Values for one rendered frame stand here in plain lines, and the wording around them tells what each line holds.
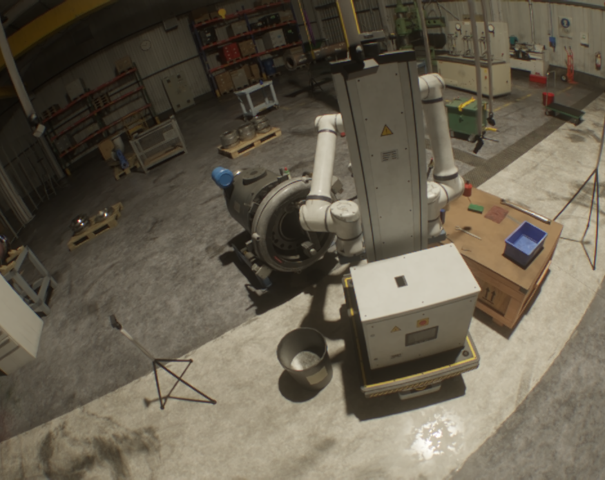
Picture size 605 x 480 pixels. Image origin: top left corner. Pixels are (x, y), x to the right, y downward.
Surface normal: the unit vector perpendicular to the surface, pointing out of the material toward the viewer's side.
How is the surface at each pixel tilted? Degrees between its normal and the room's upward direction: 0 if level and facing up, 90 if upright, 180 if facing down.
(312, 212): 39
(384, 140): 90
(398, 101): 90
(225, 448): 0
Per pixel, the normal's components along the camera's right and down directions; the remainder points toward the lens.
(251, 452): -0.25, -0.76
